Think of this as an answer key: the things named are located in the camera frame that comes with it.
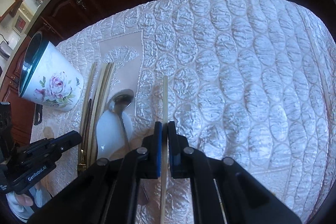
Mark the white ceramic soup spoon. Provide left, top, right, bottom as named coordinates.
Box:
left=96, top=110, right=126, bottom=160

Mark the metal spoon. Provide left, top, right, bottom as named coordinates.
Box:
left=108, top=89, right=150, bottom=205

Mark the white floral utensil cup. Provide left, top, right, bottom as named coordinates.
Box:
left=18, top=31, right=84, bottom=112

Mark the gold handled utensil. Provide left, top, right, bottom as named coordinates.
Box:
left=77, top=98, right=92, bottom=176

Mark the quilted white tablecloth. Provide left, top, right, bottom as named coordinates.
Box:
left=30, top=0, right=336, bottom=224

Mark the left hand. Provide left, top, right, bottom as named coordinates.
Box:
left=6, top=185, right=52, bottom=223

